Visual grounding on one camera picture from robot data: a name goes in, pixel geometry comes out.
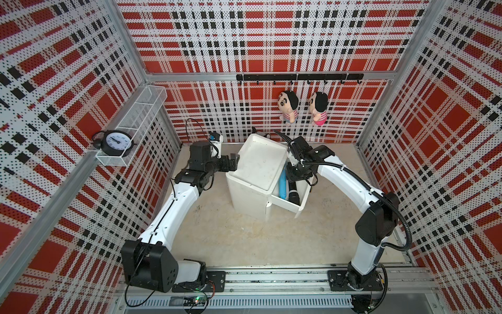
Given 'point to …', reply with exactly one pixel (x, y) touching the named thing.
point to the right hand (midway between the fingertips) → (294, 176)
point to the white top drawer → (299, 191)
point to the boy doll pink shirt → (319, 103)
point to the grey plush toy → (253, 131)
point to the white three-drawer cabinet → (255, 186)
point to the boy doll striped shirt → (288, 103)
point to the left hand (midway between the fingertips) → (231, 155)
